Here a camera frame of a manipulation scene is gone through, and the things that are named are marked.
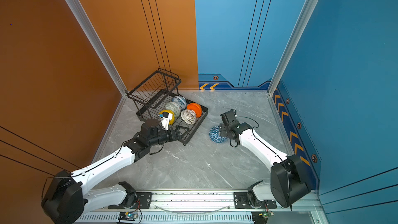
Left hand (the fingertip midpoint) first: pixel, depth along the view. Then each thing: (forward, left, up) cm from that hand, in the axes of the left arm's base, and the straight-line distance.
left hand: (185, 130), depth 77 cm
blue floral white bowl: (+28, +7, -9) cm, 30 cm away
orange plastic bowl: (+22, -4, -9) cm, 24 cm away
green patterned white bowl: (+26, +11, -13) cm, 31 cm away
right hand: (+5, -21, -8) cm, 23 cm away
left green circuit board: (-34, +27, -20) cm, 48 cm away
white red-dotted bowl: (+20, +1, -15) cm, 25 cm away
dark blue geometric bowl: (+6, -16, -17) cm, 24 cm away
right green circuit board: (-33, -38, -18) cm, 53 cm away
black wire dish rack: (+36, +26, -16) cm, 47 cm away
